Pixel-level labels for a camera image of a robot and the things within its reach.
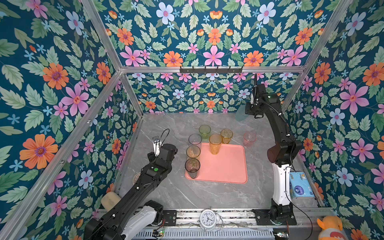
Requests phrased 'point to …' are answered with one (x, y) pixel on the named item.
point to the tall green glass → (193, 151)
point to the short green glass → (204, 130)
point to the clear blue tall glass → (195, 139)
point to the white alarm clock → (208, 219)
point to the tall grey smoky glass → (192, 165)
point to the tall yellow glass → (215, 141)
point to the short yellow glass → (226, 134)
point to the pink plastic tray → (229, 166)
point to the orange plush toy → (333, 229)
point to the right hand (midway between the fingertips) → (249, 109)
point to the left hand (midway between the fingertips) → (163, 147)
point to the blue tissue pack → (299, 185)
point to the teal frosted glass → (240, 114)
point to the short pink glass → (249, 139)
